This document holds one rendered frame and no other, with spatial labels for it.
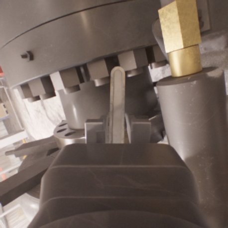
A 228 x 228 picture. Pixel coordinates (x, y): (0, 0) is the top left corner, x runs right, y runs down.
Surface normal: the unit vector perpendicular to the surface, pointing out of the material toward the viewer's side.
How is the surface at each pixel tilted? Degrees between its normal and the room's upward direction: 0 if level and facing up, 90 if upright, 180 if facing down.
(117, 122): 49
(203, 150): 36
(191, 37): 60
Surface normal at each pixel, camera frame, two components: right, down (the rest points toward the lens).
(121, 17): 0.27, 0.17
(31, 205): -0.59, -0.21
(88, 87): -0.21, 0.24
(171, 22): -0.74, 0.36
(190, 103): -0.38, 0.33
